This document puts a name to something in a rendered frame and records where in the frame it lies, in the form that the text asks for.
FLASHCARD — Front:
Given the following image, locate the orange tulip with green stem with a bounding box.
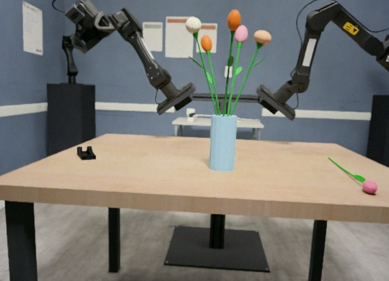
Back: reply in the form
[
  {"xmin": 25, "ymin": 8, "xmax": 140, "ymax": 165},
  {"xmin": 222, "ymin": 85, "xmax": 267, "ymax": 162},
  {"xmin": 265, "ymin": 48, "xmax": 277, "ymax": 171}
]
[{"xmin": 201, "ymin": 35, "xmax": 215, "ymax": 88}]

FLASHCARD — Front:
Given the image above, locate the orange flower with green stem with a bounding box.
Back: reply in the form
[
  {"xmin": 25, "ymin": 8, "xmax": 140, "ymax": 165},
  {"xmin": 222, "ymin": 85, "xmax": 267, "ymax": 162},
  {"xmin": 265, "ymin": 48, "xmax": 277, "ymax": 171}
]
[{"xmin": 227, "ymin": 10, "xmax": 241, "ymax": 75}]

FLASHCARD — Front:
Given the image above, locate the light blue vase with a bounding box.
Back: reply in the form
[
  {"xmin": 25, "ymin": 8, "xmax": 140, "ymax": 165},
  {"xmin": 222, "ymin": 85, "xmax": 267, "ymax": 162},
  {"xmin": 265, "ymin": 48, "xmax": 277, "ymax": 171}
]
[{"xmin": 209, "ymin": 115, "xmax": 237, "ymax": 172}]

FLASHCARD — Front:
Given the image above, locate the white flower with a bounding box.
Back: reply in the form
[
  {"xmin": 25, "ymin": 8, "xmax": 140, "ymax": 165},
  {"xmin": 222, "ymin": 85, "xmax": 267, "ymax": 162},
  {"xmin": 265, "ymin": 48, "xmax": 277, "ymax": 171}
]
[{"xmin": 186, "ymin": 17, "xmax": 207, "ymax": 75}]

